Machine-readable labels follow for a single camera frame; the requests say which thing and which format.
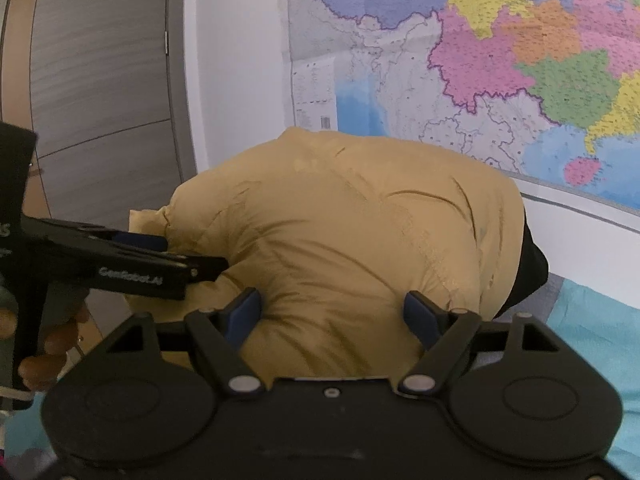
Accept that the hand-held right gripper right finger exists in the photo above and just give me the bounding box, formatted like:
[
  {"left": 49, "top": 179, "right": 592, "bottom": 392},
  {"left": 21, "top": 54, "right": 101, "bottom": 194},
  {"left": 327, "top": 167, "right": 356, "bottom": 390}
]
[{"left": 400, "top": 290, "right": 556, "bottom": 393}]

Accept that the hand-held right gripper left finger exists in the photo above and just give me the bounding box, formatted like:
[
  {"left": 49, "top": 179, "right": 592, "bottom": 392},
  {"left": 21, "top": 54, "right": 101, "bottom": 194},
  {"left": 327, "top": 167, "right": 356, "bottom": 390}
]
[{"left": 107, "top": 287, "right": 263, "bottom": 396}]

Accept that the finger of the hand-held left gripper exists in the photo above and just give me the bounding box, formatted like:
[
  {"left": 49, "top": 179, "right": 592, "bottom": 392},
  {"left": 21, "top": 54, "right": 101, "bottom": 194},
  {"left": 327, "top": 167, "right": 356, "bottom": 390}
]
[
  {"left": 37, "top": 219, "right": 169, "bottom": 256},
  {"left": 85, "top": 254, "right": 231, "bottom": 302}
]

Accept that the tan puffer jacket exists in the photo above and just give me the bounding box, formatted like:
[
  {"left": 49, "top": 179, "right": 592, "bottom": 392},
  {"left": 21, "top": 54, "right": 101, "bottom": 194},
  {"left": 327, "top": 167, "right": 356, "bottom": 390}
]
[{"left": 122, "top": 127, "right": 551, "bottom": 381}]

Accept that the person's left hand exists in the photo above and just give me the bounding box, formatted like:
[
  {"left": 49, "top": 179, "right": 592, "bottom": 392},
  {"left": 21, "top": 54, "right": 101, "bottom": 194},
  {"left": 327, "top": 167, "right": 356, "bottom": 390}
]
[{"left": 17, "top": 307, "right": 92, "bottom": 392}]

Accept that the grey door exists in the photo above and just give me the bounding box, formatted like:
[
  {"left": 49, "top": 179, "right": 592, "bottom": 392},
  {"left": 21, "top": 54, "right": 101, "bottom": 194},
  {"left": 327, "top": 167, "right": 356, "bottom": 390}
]
[{"left": 0, "top": 0, "right": 173, "bottom": 341}]

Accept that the teal grey bed sheet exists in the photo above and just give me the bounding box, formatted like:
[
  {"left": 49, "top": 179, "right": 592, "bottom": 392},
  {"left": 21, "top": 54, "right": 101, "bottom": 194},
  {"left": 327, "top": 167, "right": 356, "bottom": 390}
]
[{"left": 0, "top": 272, "right": 640, "bottom": 480}]

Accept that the colourful wall map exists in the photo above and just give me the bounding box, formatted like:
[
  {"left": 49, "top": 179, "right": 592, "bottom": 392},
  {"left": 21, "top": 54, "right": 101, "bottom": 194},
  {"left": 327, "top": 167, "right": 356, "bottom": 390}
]
[{"left": 287, "top": 0, "right": 640, "bottom": 211}]

